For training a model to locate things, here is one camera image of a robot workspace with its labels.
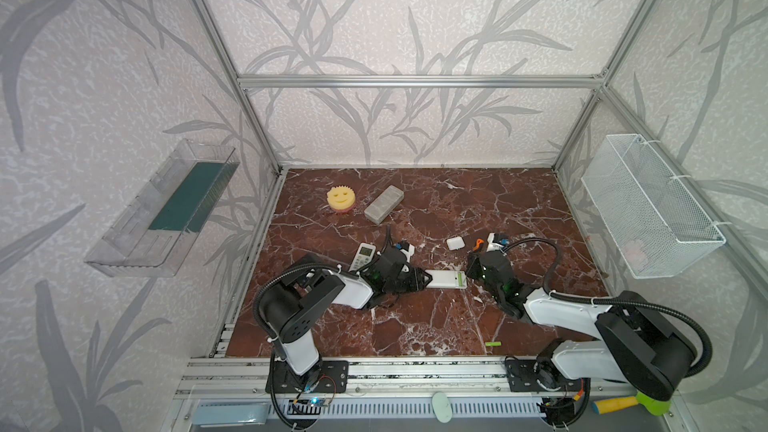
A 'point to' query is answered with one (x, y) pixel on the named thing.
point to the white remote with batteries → (446, 279)
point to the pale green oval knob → (442, 408)
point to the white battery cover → (455, 243)
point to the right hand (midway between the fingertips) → (468, 246)
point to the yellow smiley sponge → (341, 199)
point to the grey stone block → (378, 210)
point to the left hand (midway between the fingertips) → (433, 274)
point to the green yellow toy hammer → (650, 404)
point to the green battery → (493, 344)
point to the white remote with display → (363, 256)
